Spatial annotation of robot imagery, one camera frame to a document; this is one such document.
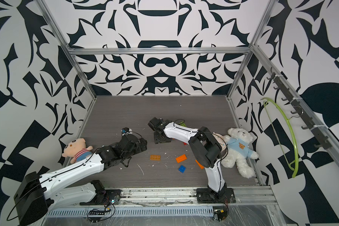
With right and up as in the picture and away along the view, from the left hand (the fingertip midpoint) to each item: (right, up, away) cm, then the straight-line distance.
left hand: (141, 141), depth 82 cm
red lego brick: (+22, +4, -24) cm, 33 cm away
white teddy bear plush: (+55, -6, +2) cm, 56 cm away
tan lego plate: (+7, -11, +5) cm, 14 cm away
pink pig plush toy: (-38, -5, +2) cm, 39 cm away
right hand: (+10, 0, +12) cm, 15 cm away
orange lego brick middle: (+23, -11, +5) cm, 26 cm away
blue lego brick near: (+23, -16, +1) cm, 28 cm away
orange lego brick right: (+28, -3, -28) cm, 40 cm away
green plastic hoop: (+67, -3, -24) cm, 72 cm away
